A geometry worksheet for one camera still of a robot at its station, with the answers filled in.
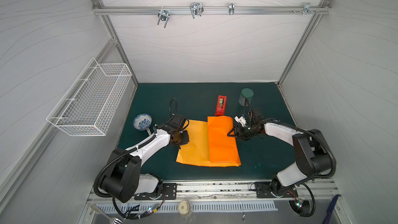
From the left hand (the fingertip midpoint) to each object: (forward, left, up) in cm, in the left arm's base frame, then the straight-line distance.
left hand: (188, 138), depth 87 cm
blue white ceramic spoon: (+12, +31, -3) cm, 33 cm away
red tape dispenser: (+23, -20, +1) cm, 31 cm away
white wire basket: (+2, +43, +27) cm, 50 cm away
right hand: (+4, -26, 0) cm, 26 cm away
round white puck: (-33, -2, +7) cm, 34 cm away
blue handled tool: (-31, -68, -5) cm, 75 cm away
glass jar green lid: (+29, -37, +6) cm, 47 cm away
